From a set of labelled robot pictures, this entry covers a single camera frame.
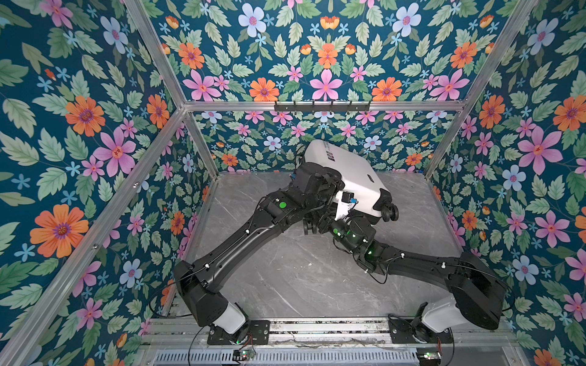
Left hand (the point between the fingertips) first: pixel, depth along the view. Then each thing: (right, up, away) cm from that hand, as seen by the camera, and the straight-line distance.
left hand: (352, 179), depth 64 cm
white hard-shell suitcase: (+7, -4, +11) cm, 14 cm away
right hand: (-11, -7, +9) cm, 16 cm away
